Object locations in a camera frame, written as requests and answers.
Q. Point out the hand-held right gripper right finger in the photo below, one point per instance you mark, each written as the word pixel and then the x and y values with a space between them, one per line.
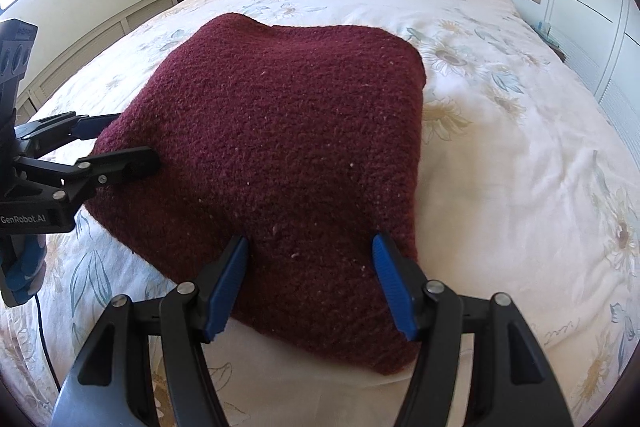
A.
pixel 392 287

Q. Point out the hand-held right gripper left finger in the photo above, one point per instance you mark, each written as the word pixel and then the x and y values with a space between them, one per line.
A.
pixel 227 287

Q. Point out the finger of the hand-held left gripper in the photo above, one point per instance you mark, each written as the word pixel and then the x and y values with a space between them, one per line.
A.
pixel 90 124
pixel 130 162

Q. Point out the maroon knit sweater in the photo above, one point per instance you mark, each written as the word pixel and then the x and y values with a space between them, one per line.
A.
pixel 275 132

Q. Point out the person's left hand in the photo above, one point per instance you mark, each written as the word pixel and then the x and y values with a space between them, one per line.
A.
pixel 27 262

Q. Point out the floral white duvet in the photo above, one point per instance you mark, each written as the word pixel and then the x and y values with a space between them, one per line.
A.
pixel 500 157

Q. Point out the wooden nightstand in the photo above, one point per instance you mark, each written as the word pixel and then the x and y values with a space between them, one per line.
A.
pixel 550 44

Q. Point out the low slatted wall cabinet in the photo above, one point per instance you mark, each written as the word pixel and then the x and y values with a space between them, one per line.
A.
pixel 100 27

